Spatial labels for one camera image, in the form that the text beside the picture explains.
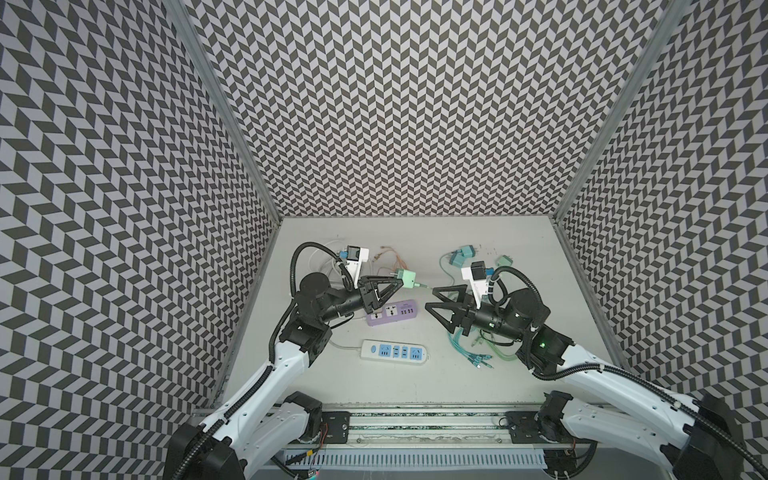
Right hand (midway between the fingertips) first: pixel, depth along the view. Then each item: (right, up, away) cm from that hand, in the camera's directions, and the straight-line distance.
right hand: (428, 310), depth 65 cm
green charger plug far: (+31, +9, +40) cm, 51 cm away
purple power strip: (-8, -6, +24) cm, 27 cm away
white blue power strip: (-8, -16, +17) cm, 25 cm away
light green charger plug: (-4, +7, +2) cm, 9 cm away
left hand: (-6, +5, +2) cm, 8 cm away
